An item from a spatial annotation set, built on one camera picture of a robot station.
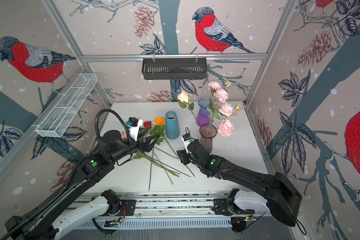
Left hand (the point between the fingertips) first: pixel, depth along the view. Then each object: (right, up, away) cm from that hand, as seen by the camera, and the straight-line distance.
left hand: (152, 132), depth 65 cm
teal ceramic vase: (+7, 0, +26) cm, 27 cm away
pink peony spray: (+33, +2, +2) cm, 33 cm away
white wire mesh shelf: (-49, +12, +13) cm, 52 cm away
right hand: (+11, -12, +16) cm, 23 cm away
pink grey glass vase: (+27, -2, +19) cm, 33 cm away
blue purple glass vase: (+28, +7, +42) cm, 51 cm away
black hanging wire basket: (-5, +42, +42) cm, 60 cm away
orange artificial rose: (-5, -3, +40) cm, 40 cm away
